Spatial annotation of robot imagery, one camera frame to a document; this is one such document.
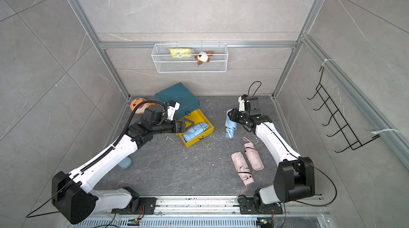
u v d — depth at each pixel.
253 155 0.86
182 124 0.65
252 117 0.62
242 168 0.82
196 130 0.88
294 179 0.42
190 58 0.88
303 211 0.74
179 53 0.84
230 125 0.80
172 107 0.68
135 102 1.05
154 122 0.59
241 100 0.78
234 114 0.75
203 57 0.86
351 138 0.60
